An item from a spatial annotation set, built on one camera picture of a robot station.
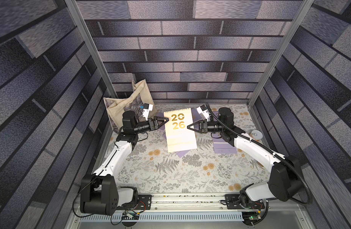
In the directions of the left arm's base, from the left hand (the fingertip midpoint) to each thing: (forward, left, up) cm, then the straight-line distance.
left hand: (166, 121), depth 72 cm
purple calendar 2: (-4, +1, -1) cm, 4 cm away
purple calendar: (-4, -8, -30) cm, 31 cm away
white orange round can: (+7, -60, -23) cm, 65 cm away
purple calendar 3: (+2, -16, +2) cm, 16 cm away
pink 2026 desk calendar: (-7, -7, -4) cm, 11 cm away
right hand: (-2, -11, -2) cm, 11 cm away
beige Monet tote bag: (+22, +23, -8) cm, 33 cm away
